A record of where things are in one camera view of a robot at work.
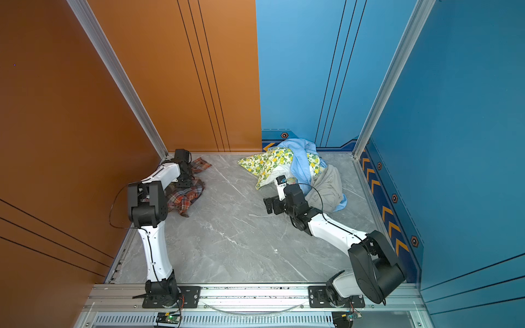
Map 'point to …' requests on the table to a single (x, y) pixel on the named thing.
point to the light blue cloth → (304, 156)
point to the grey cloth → (326, 191)
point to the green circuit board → (167, 318)
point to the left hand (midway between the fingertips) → (189, 174)
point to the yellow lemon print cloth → (260, 164)
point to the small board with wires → (345, 319)
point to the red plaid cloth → (180, 199)
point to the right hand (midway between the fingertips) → (272, 196)
